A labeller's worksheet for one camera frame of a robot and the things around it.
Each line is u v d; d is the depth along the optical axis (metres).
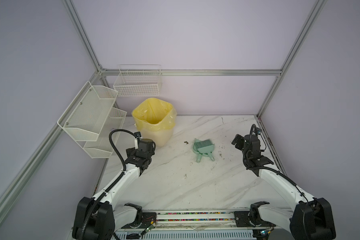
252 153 0.63
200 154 0.96
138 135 0.72
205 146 1.01
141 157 0.63
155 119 1.07
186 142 1.04
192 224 0.73
